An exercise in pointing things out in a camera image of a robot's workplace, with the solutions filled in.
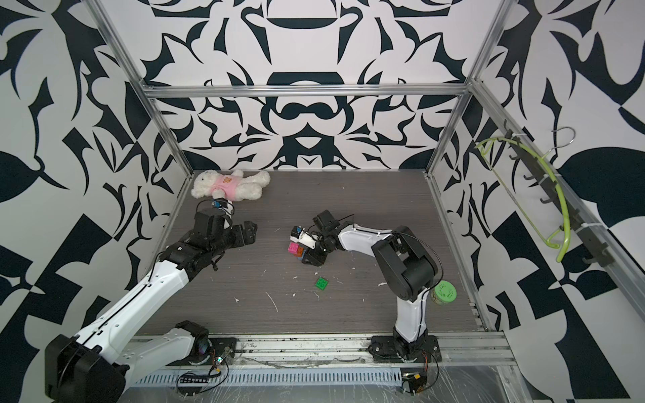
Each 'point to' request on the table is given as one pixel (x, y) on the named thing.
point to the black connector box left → (191, 379)
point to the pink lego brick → (293, 248)
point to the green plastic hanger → (485, 147)
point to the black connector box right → (416, 380)
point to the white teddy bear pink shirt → (236, 186)
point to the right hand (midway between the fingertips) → (306, 250)
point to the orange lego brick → (300, 252)
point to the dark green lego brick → (321, 283)
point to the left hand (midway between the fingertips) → (242, 223)
